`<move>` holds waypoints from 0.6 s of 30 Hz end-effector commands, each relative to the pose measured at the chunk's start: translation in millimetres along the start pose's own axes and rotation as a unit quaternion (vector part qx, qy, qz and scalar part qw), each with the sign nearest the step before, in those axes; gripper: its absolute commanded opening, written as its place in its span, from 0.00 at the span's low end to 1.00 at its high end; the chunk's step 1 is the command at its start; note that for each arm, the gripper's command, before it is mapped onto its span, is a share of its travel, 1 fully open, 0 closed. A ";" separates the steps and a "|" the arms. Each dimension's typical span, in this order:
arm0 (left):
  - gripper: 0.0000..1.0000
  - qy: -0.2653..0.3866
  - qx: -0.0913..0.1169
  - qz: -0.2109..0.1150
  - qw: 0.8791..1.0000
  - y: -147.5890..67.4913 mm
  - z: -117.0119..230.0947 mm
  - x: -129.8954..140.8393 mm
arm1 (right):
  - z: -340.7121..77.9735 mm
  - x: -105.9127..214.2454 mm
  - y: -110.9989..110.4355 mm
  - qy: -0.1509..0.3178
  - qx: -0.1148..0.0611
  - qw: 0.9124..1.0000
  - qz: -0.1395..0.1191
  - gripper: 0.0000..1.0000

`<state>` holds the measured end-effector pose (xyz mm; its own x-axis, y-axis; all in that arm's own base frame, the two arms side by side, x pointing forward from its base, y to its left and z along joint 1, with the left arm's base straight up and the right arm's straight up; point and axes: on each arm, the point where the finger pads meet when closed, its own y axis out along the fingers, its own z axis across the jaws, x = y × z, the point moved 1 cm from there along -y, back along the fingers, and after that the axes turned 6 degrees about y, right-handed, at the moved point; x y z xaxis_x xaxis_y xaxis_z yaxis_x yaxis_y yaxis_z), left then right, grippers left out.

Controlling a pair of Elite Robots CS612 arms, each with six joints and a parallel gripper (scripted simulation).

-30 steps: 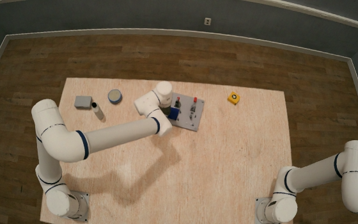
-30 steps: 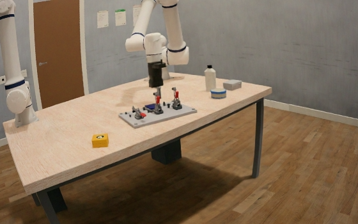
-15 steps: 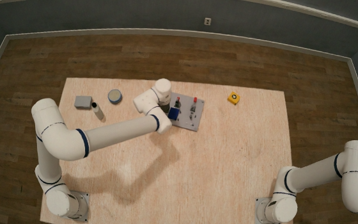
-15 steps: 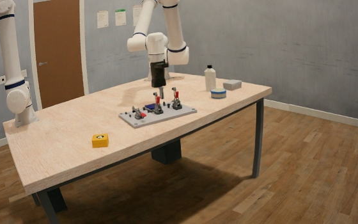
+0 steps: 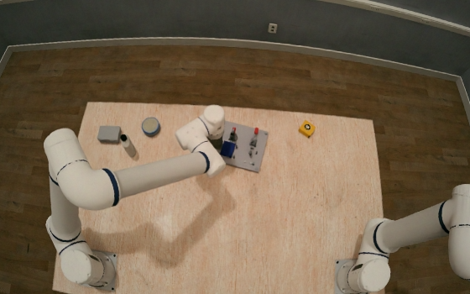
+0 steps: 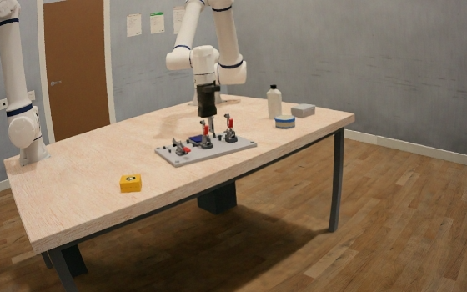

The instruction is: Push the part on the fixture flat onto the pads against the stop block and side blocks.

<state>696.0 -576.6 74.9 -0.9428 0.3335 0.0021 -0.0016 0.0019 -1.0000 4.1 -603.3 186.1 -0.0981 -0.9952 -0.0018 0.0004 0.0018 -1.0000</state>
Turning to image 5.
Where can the white plastic bottle with black cap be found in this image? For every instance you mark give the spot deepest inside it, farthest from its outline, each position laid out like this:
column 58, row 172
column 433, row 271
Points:
column 127, row 145

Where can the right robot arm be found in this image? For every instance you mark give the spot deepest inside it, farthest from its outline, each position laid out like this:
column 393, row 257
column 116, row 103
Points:
column 381, row 237

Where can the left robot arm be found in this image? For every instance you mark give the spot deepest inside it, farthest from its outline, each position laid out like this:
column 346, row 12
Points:
column 72, row 175

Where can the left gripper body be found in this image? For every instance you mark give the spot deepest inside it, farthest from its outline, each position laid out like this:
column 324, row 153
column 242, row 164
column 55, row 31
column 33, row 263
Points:
column 216, row 141

